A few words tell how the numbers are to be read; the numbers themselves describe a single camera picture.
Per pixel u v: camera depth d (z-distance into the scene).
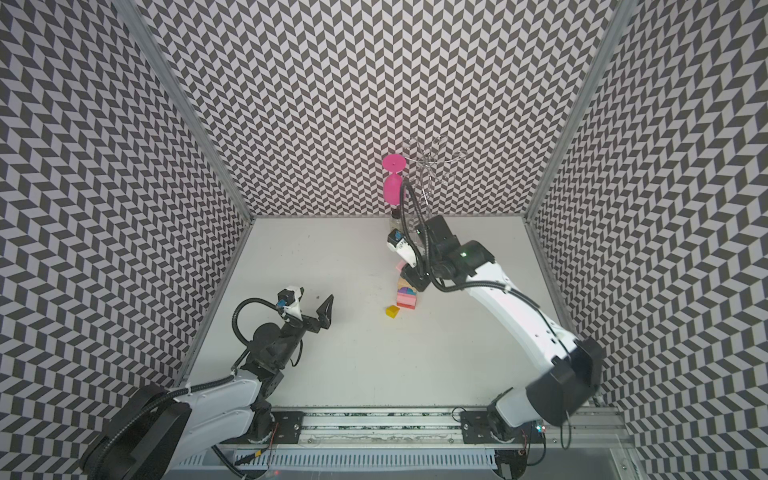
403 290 0.89
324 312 0.75
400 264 0.74
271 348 0.62
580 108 0.84
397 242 0.64
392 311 0.93
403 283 0.88
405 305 0.94
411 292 0.89
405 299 0.92
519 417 0.61
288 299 0.68
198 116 0.93
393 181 0.95
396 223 1.08
